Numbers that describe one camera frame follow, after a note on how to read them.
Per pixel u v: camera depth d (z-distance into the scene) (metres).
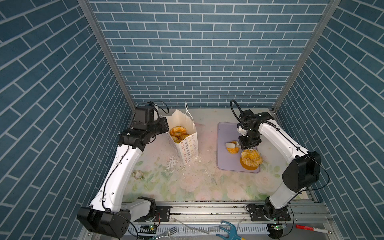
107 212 0.36
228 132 1.10
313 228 0.69
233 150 0.94
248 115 0.67
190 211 0.76
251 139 0.70
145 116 0.51
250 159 0.88
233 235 0.67
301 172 0.45
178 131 0.89
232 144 0.90
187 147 0.77
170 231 0.69
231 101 0.77
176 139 0.87
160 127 0.63
